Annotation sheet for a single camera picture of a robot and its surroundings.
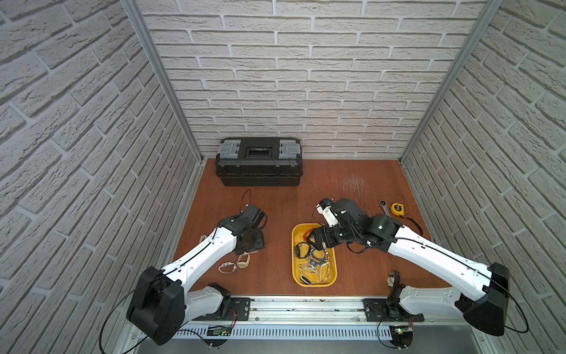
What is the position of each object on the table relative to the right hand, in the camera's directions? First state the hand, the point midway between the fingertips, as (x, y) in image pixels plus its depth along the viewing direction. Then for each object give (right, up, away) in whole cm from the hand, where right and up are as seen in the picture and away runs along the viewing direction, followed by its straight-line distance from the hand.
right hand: (319, 235), depth 73 cm
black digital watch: (-7, -9, +10) cm, 15 cm away
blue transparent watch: (0, -13, +10) cm, 16 cm away
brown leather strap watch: (+27, -16, +3) cm, 32 cm away
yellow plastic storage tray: (-2, -14, +6) cm, 15 cm away
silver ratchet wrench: (+34, +8, +27) cm, 44 cm away
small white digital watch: (-34, -13, +8) cm, 37 cm away
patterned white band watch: (-5, -18, +6) cm, 19 cm away
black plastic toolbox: (-24, +27, +24) cm, 44 cm away
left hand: (-22, -5, +10) cm, 25 cm away
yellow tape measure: (+39, +6, +24) cm, 46 cm away
